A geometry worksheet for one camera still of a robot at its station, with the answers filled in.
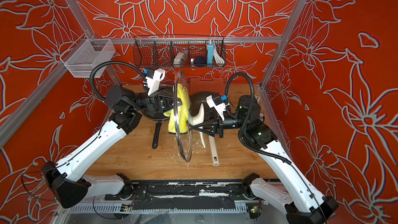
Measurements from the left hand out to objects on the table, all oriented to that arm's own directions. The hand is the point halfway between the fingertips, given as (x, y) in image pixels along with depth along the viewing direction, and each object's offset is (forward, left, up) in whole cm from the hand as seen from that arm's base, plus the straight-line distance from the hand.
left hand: (181, 105), depth 46 cm
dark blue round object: (+53, -3, -21) cm, 57 cm away
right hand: (-2, -4, -10) cm, 11 cm away
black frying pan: (+21, +21, -41) cm, 51 cm away
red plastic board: (+56, -16, -44) cm, 73 cm away
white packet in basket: (+49, +9, -17) cm, 53 cm away
